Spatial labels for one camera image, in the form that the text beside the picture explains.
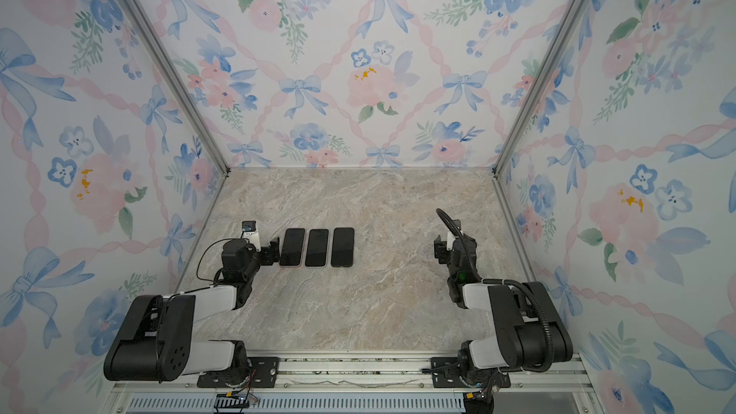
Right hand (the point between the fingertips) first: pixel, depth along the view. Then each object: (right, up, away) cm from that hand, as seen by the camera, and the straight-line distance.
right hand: (452, 233), depth 93 cm
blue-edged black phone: (-45, -6, +5) cm, 46 cm away
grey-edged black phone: (-36, -6, +8) cm, 38 cm away
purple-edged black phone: (-53, -5, +5) cm, 53 cm away
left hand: (-60, -1, -1) cm, 60 cm away
